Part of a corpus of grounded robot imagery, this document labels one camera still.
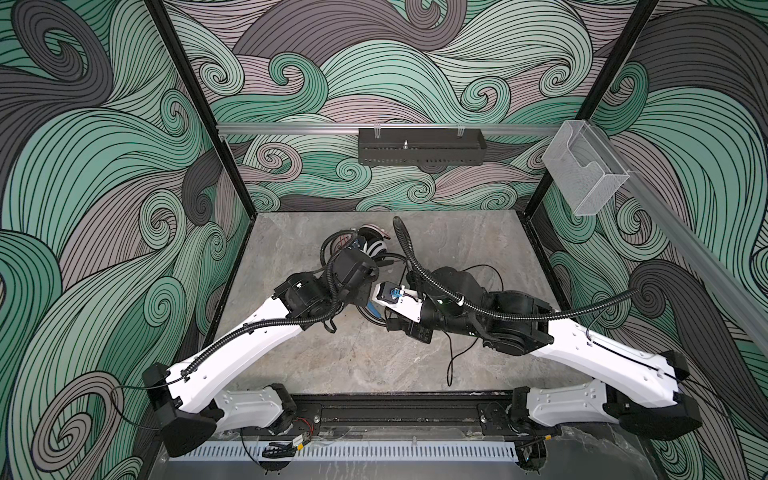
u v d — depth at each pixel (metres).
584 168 0.79
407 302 0.47
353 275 0.50
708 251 0.58
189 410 0.38
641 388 0.38
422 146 0.93
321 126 1.71
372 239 0.98
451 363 0.76
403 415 0.75
